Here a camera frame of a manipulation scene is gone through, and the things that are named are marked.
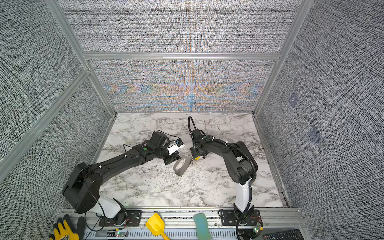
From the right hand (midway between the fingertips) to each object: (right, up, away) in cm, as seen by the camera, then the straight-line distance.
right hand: (199, 151), depth 99 cm
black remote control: (+41, -33, -31) cm, 61 cm away
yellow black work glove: (-64, -31, -30) cm, 78 cm away
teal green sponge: (0, -32, -28) cm, 43 cm away
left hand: (-12, 0, -14) cm, 19 cm away
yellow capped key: (-1, -3, -6) cm, 7 cm away
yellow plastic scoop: (-22, -31, -27) cm, 47 cm away
